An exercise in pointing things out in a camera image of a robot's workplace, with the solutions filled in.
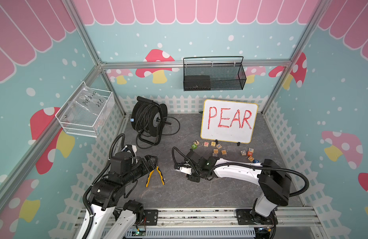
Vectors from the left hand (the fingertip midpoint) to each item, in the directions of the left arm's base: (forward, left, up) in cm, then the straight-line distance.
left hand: (152, 164), depth 69 cm
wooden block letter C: (+19, -52, -21) cm, 60 cm away
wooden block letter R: (+18, -34, -22) cm, 44 cm away
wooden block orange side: (+15, -57, -21) cm, 62 cm away
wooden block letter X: (+24, -37, -21) cm, 49 cm away
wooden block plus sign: (+26, -33, -22) cm, 48 cm away
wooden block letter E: (+20, -35, -21) cm, 45 cm away
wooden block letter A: (+19, -40, -21) cm, 49 cm away
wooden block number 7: (+27, -22, -22) cm, 41 cm away
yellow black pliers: (+4, +6, -21) cm, 23 cm away
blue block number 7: (+14, -60, -22) cm, 65 cm away
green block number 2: (+23, -20, -21) cm, 37 cm away
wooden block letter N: (+26, -28, -22) cm, 44 cm away
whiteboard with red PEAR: (+35, -43, -8) cm, 56 cm away
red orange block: (+19, -57, -22) cm, 64 cm away
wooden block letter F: (+22, -59, -22) cm, 66 cm away
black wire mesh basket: (+58, -32, +12) cm, 68 cm away
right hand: (+4, -17, -17) cm, 24 cm away
